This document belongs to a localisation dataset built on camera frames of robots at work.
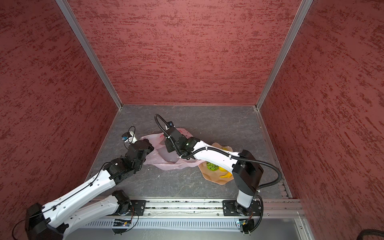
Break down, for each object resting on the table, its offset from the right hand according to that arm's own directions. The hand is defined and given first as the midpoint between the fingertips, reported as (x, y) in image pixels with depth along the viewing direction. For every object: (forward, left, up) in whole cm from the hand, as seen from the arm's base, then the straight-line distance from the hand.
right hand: (169, 143), depth 81 cm
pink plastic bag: (-7, +5, -6) cm, 10 cm away
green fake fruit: (-10, -24, -10) cm, 28 cm away
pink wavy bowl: (-14, -25, -14) cm, 32 cm away
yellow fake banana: (-15, -32, -11) cm, 37 cm away
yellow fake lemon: (-11, -30, -13) cm, 35 cm away
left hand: (-1, +10, +3) cm, 10 cm away
